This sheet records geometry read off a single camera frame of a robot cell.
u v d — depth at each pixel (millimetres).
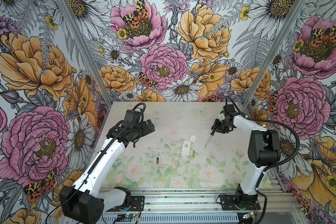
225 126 832
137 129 638
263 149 519
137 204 738
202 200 762
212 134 967
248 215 715
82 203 377
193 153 938
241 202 674
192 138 1013
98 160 439
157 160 894
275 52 897
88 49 897
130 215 711
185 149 940
